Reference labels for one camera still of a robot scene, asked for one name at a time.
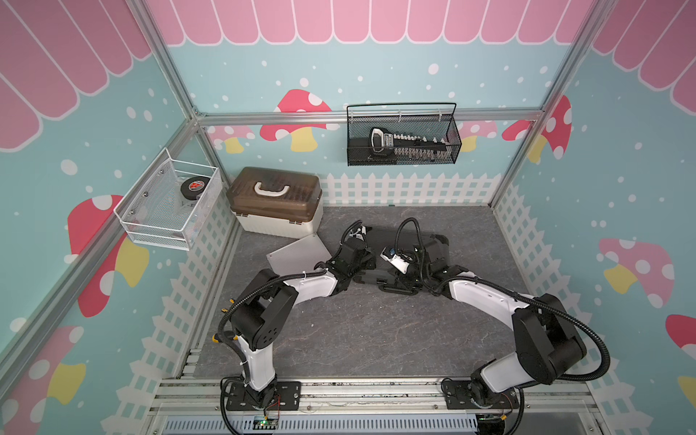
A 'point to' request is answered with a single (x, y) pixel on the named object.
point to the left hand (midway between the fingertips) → (373, 254)
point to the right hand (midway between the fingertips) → (394, 265)
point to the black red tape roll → (194, 186)
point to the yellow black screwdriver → (216, 340)
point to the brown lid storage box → (282, 202)
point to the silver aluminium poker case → (297, 257)
